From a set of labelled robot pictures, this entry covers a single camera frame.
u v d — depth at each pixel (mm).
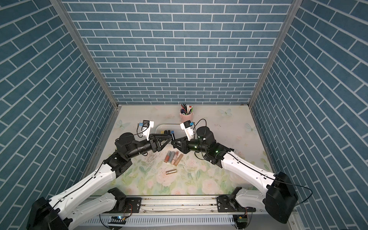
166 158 902
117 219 722
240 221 735
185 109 1048
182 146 629
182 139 700
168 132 1019
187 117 1019
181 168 866
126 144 542
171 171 845
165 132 1019
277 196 392
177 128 1040
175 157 908
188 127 650
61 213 398
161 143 629
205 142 569
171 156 911
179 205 757
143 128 629
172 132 1038
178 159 893
